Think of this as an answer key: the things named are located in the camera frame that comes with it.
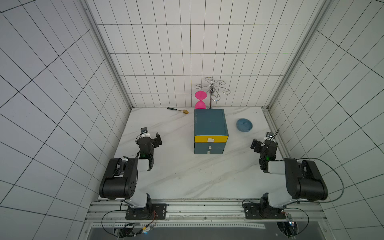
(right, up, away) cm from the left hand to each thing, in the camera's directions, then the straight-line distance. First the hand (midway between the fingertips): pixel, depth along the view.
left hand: (150, 136), depth 95 cm
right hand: (+70, -1, -1) cm, 70 cm away
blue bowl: (+65, +7, +12) cm, 67 cm away
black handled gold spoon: (+21, +18, +23) cm, 36 cm away
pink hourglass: (+33, +26, -7) cm, 42 cm away
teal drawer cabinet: (+37, +5, -15) cm, 41 cm away
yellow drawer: (+37, 0, -16) cm, 41 cm away
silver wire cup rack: (+41, +32, -3) cm, 52 cm away
